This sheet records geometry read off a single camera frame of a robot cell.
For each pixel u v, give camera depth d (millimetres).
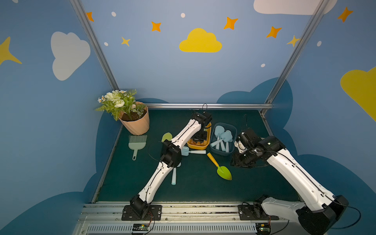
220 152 939
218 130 1056
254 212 675
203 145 977
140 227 718
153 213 747
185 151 981
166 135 1046
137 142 1015
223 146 982
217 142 1000
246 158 603
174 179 838
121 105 823
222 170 896
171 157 663
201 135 869
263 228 730
